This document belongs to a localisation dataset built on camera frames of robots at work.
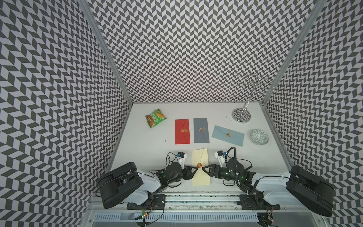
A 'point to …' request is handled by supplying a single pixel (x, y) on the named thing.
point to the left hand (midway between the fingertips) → (195, 170)
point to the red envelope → (182, 131)
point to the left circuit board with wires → (144, 213)
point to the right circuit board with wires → (265, 219)
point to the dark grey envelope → (201, 130)
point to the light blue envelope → (228, 135)
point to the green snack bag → (155, 118)
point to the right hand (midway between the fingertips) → (204, 173)
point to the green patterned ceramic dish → (259, 137)
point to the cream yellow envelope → (199, 158)
